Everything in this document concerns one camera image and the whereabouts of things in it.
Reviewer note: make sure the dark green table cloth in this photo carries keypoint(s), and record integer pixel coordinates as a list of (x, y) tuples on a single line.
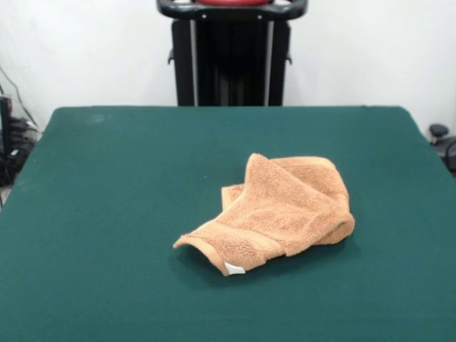
[(107, 231)]

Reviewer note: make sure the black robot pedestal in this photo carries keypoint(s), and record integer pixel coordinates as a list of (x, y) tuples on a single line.
[(231, 60)]

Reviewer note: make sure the orange terry towel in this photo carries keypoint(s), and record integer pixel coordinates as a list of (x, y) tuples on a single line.
[(285, 210)]

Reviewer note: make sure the red robot arm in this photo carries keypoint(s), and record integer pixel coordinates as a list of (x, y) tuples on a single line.
[(231, 1)]

